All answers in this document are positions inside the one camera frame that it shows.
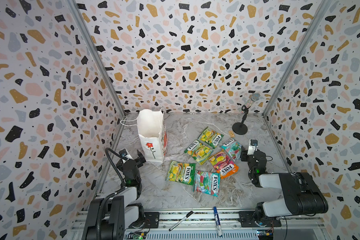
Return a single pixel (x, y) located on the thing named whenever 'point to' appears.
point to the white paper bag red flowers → (152, 132)
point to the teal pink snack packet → (233, 148)
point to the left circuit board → (136, 235)
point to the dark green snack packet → (207, 182)
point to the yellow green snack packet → (210, 137)
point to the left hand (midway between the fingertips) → (129, 152)
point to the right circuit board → (265, 234)
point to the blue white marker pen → (218, 222)
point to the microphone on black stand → (241, 128)
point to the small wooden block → (231, 134)
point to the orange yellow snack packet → (223, 164)
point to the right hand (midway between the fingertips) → (247, 143)
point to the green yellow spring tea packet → (182, 172)
